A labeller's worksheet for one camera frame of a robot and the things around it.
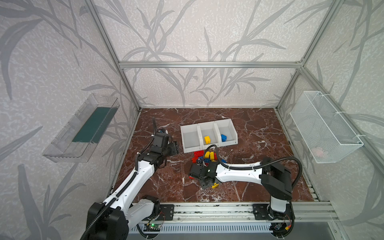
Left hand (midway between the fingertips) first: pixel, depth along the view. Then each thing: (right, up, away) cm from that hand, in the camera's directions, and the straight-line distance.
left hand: (176, 141), depth 84 cm
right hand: (+16, -20, 0) cm, 26 cm away
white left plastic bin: (+8, 0, +18) cm, 20 cm away
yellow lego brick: (+18, -1, +15) cm, 24 cm away
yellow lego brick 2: (+22, -24, -4) cm, 33 cm away
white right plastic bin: (+32, +3, +21) cm, 38 cm away
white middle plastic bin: (+19, +2, +18) cm, 27 cm away
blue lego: (+30, 0, +17) cm, 34 cm away
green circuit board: (-9, -40, -13) cm, 43 cm away
